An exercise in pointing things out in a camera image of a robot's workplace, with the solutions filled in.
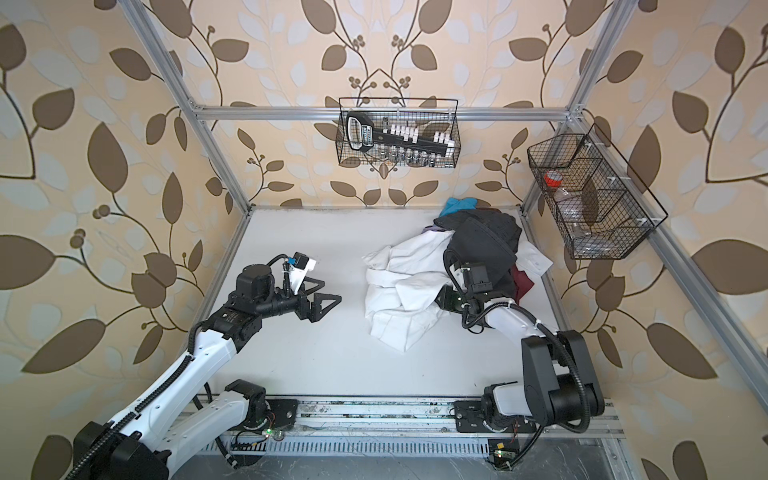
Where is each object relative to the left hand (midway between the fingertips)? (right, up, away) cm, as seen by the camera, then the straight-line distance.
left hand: (332, 290), depth 75 cm
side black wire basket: (+69, +21, +1) cm, 72 cm away
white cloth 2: (+64, +5, +29) cm, 71 cm away
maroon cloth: (+58, -2, +24) cm, 63 cm away
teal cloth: (+39, +26, +42) cm, 63 cm away
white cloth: (+19, 0, +12) cm, 22 cm away
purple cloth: (+30, +17, +40) cm, 53 cm away
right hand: (+30, -6, +16) cm, 34 cm away
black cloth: (+45, +13, +20) cm, 51 cm away
